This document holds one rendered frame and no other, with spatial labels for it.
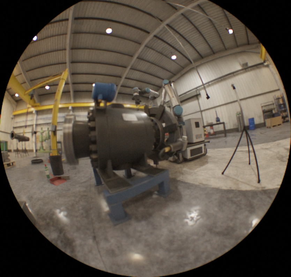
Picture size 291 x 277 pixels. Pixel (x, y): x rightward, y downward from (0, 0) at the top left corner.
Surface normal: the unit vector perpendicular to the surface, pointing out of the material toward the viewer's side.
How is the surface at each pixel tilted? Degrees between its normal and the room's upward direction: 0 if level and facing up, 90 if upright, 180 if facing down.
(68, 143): 99
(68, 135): 86
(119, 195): 90
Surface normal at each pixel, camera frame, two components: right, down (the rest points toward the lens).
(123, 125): 0.58, -0.35
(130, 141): 0.63, 0.07
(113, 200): 0.62, -0.14
